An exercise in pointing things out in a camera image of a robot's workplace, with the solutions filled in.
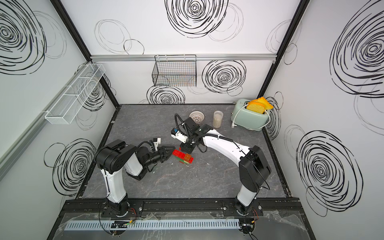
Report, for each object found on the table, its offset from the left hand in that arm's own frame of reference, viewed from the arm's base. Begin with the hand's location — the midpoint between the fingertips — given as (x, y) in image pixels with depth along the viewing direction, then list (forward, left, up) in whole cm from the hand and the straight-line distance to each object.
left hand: (175, 150), depth 86 cm
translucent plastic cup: (+25, -27, +1) cm, 37 cm away
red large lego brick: (-2, -2, 0) cm, 3 cm away
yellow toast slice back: (+27, -53, +16) cm, 62 cm away
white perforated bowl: (+30, -13, -4) cm, 33 cm away
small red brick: (-1, -3, +4) cm, 5 cm away
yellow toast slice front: (+25, -49, +14) cm, 56 cm away
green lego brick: (-5, -5, -3) cm, 7 cm away
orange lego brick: (-4, -7, +1) cm, 9 cm away
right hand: (0, -6, +5) cm, 7 cm away
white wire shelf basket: (+9, +52, +25) cm, 58 cm away
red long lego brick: (-5, -10, 0) cm, 11 cm away
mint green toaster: (+22, -45, +6) cm, 50 cm away
